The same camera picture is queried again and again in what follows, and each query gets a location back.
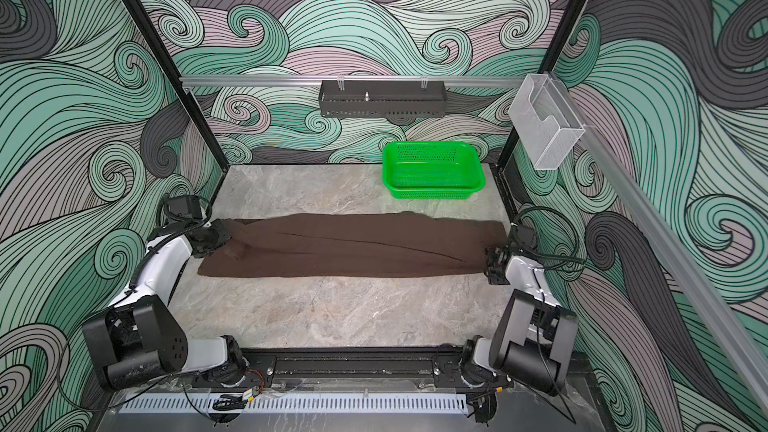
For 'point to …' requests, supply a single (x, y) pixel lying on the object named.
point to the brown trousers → (356, 244)
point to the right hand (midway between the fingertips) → (491, 258)
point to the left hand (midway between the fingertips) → (222, 233)
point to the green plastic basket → (432, 169)
